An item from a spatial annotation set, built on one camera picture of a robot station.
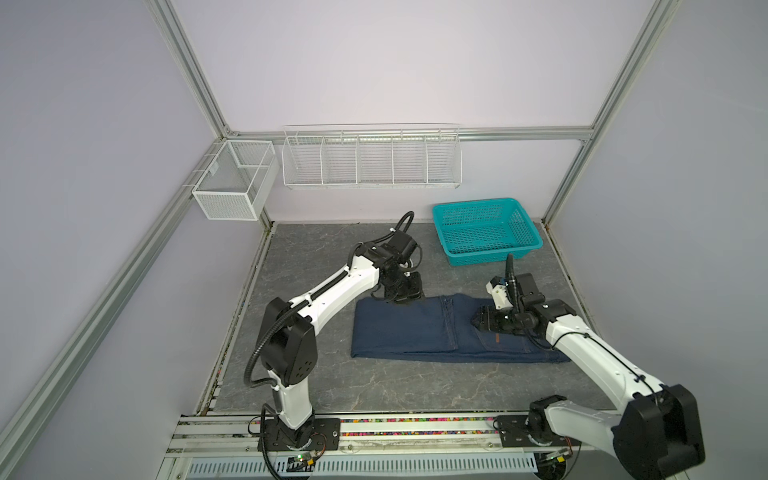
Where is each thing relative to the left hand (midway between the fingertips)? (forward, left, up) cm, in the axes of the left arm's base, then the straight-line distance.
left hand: (422, 304), depth 80 cm
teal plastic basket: (+41, -31, -17) cm, 54 cm away
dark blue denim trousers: (0, -5, -14) cm, 15 cm away
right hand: (-3, -18, -7) cm, 19 cm away
